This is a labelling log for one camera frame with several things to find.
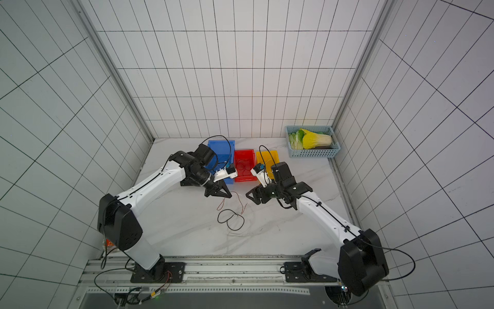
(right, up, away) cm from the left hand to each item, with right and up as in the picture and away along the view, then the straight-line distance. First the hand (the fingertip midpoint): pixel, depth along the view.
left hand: (223, 196), depth 75 cm
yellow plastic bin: (+21, +15, +26) cm, 36 cm away
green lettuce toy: (+38, +25, +35) cm, 58 cm away
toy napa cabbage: (+47, +25, +35) cm, 64 cm away
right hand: (+9, +1, +5) cm, 10 cm away
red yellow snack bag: (-48, -20, +2) cm, 52 cm away
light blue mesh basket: (+52, +18, +32) cm, 63 cm away
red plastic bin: (+8, +13, +31) cm, 35 cm away
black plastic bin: (-12, +7, -5) cm, 14 cm away
